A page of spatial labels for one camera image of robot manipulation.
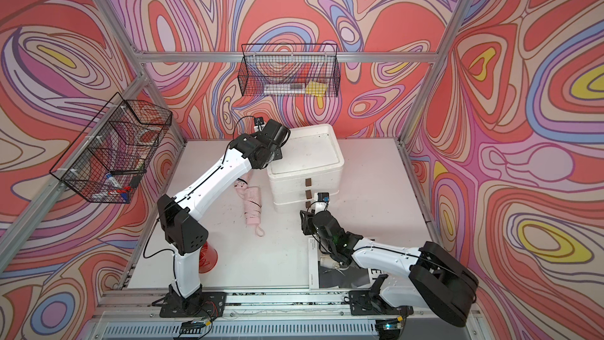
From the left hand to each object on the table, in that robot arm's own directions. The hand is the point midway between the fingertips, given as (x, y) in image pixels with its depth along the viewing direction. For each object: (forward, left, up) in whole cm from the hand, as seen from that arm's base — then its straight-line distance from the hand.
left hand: (273, 151), depth 84 cm
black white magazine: (-38, -17, -20) cm, 46 cm away
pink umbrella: (-11, +9, -21) cm, 26 cm away
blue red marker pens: (-22, +39, +8) cm, 46 cm away
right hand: (-18, -12, -16) cm, 27 cm away
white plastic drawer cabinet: (-6, -14, 0) cm, 15 cm away
